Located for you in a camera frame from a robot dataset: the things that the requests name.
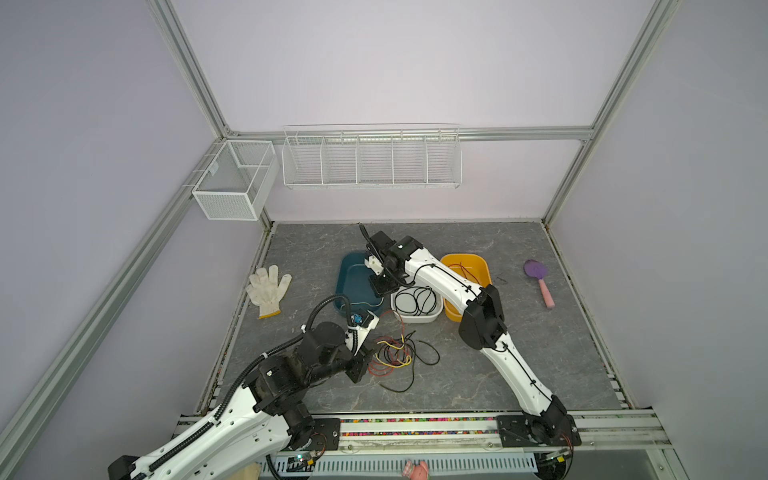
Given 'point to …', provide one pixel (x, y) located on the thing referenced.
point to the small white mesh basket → (238, 179)
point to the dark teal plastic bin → (353, 281)
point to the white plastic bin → (414, 319)
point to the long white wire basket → (372, 156)
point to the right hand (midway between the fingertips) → (379, 294)
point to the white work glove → (266, 291)
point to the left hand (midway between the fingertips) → (376, 351)
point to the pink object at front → (416, 472)
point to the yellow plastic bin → (472, 267)
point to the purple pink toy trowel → (537, 269)
